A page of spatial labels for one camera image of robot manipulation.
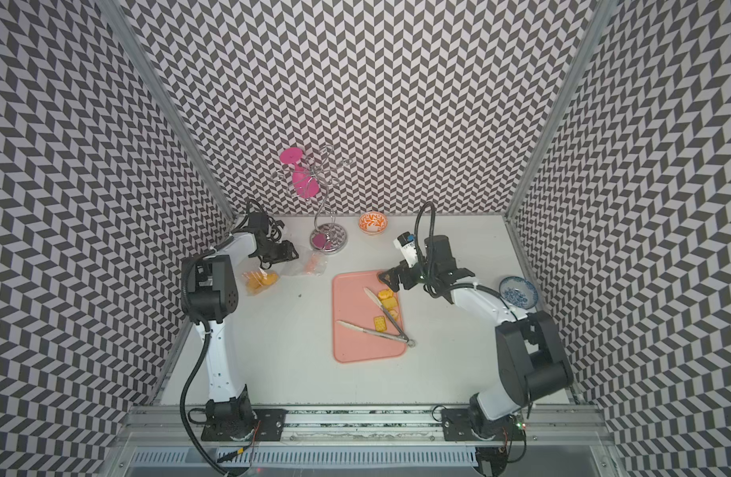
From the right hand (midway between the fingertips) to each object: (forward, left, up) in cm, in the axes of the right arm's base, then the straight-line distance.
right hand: (393, 273), depth 87 cm
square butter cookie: (-4, +1, -12) cm, 13 cm away
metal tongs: (-16, -3, -10) cm, 19 cm away
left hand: (+15, +35, -11) cm, 40 cm away
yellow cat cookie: (-1, +3, -11) cm, 11 cm away
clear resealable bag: (+3, +44, -8) cm, 45 cm away
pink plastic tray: (-4, +13, -12) cm, 18 cm away
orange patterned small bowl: (+29, +7, -10) cm, 32 cm away
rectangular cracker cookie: (-10, +4, -13) cm, 17 cm away
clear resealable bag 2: (+12, +29, -10) cm, 33 cm away
